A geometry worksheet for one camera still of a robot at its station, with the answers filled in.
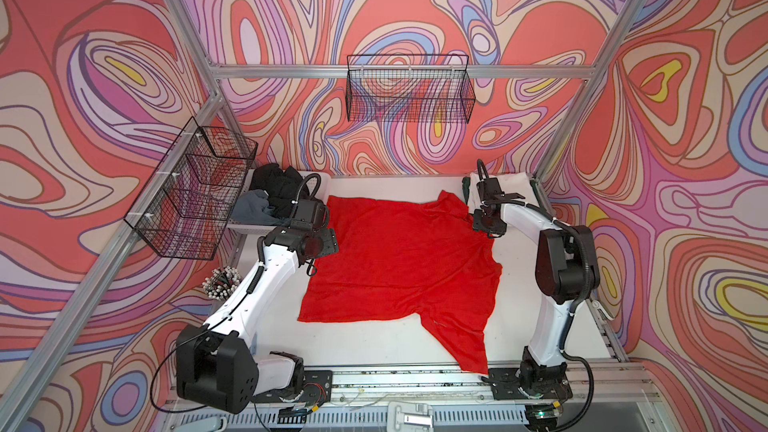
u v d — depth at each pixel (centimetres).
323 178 105
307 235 59
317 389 72
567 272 53
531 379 66
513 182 111
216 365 39
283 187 104
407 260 97
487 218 75
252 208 98
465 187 115
